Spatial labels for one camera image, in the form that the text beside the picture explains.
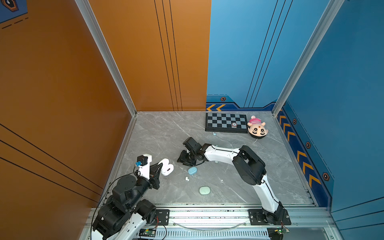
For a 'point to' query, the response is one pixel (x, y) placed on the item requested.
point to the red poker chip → (234, 124)
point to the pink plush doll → (256, 129)
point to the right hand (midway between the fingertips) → (177, 162)
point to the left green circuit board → (148, 232)
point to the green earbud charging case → (204, 190)
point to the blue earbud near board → (214, 134)
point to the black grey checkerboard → (224, 122)
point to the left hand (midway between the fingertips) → (161, 163)
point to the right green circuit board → (282, 229)
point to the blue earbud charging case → (192, 170)
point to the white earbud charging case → (167, 168)
